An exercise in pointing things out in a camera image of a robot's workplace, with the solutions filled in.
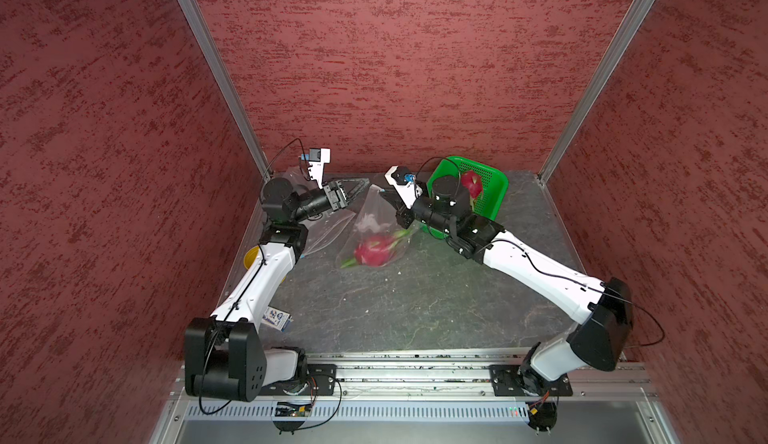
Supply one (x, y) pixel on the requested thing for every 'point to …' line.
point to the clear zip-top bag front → (322, 230)
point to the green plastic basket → (487, 203)
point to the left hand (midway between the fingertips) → (365, 187)
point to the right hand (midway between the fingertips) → (384, 196)
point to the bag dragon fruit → (375, 250)
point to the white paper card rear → (369, 223)
